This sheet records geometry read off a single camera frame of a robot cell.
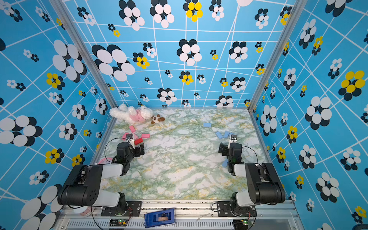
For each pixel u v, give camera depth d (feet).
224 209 2.38
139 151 2.82
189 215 2.38
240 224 2.29
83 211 2.27
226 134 3.35
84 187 1.45
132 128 3.54
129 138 2.63
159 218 2.16
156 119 3.55
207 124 3.58
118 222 2.37
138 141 3.23
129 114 3.34
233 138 2.64
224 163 2.93
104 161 2.92
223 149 2.82
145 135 3.38
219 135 3.36
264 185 1.46
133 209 2.41
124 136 3.37
